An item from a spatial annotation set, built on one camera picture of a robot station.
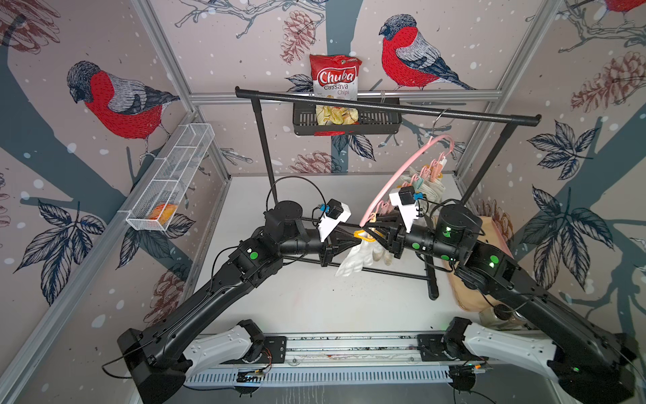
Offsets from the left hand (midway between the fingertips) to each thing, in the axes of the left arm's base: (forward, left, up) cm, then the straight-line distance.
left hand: (361, 237), depth 58 cm
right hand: (+3, -1, +2) cm, 4 cm away
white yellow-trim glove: (0, -1, -9) cm, 9 cm away
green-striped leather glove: (+20, -21, -3) cm, 29 cm away
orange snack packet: (+8, +51, -2) cm, 52 cm away
